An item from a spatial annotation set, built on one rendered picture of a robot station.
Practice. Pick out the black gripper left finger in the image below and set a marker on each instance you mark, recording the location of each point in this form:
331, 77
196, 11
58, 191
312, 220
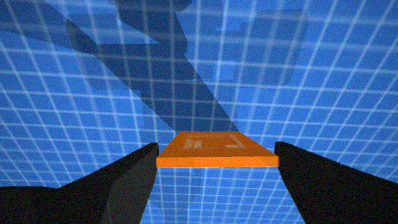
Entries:
115, 194

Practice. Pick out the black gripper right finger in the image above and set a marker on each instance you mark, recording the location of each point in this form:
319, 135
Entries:
328, 192

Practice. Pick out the blue work mat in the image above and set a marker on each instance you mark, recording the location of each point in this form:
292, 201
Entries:
84, 83

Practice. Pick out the orange plate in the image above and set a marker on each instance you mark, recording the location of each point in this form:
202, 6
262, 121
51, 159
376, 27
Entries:
215, 149

